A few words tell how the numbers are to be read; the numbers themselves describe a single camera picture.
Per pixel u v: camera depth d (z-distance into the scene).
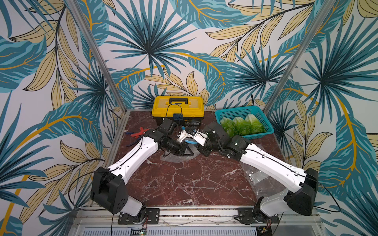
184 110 0.98
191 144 0.73
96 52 0.84
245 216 0.74
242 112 1.21
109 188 0.40
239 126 0.99
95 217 0.75
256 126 0.99
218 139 0.53
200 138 0.63
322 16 0.71
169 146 0.65
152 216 0.74
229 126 0.97
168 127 0.63
